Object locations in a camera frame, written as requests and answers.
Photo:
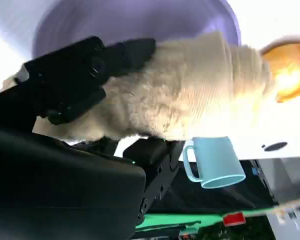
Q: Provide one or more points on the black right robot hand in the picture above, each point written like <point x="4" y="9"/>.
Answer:
<point x="52" y="187"/>

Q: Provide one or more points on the beige towel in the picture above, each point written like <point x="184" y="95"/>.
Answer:
<point x="190" y="95"/>

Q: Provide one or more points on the grey cabinet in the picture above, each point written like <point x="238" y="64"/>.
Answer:
<point x="287" y="180"/>

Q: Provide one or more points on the green leafy plant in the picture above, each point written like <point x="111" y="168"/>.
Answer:
<point x="240" y="231"/>

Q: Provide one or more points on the red box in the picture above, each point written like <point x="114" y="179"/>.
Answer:
<point x="234" y="219"/>

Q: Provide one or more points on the lilac plate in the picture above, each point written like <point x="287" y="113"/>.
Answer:
<point x="140" y="20"/>

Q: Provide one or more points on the green cloth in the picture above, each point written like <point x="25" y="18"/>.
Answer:
<point x="165" y="220"/>

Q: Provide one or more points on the pale green mug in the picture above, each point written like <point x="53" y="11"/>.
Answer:
<point x="215" y="160"/>

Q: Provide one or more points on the black table skirt cloth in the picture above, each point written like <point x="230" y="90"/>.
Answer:
<point x="215" y="197"/>

